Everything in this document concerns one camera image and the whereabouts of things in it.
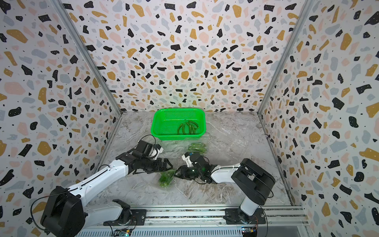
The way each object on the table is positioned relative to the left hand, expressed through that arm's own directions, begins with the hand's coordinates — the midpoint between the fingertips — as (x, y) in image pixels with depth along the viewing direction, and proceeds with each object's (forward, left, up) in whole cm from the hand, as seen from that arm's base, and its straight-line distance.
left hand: (168, 167), depth 81 cm
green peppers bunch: (-4, +2, -6) cm, 7 cm away
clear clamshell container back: (+22, -20, -6) cm, 30 cm away
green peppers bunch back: (+17, -17, -8) cm, 25 cm away
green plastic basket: (+42, +9, -10) cm, 44 cm away
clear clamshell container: (-5, +8, -10) cm, 14 cm away
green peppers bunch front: (+35, -9, -9) cm, 38 cm away
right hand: (-4, -4, -3) cm, 6 cm away
